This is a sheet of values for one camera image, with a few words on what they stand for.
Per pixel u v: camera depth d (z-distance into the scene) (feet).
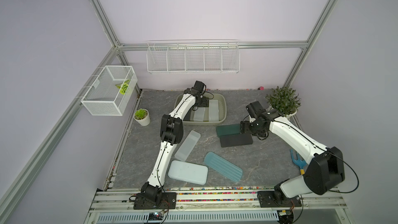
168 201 2.37
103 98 2.60
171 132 2.19
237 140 2.98
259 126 1.99
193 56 3.22
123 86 2.66
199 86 2.92
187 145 3.00
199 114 3.42
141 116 3.15
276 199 2.14
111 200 2.49
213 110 3.56
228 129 3.32
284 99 2.90
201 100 3.11
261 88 4.07
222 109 3.54
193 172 2.63
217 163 2.76
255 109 2.17
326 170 1.36
